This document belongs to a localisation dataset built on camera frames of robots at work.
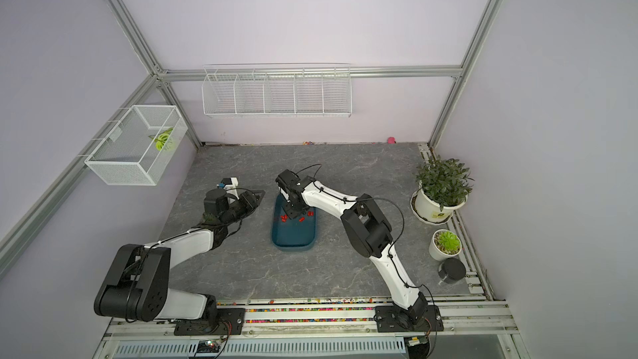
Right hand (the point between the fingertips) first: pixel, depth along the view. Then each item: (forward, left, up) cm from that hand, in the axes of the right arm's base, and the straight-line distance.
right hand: (294, 207), depth 96 cm
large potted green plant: (-2, -52, +17) cm, 55 cm away
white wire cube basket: (+9, +51, +24) cm, 57 cm away
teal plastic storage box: (-11, -1, -1) cm, 11 cm away
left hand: (0, +10, +10) cm, 14 cm away
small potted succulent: (-18, -51, +8) cm, 54 cm away
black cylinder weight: (-25, -53, +3) cm, 58 cm away
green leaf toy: (+10, +41, +27) cm, 50 cm away
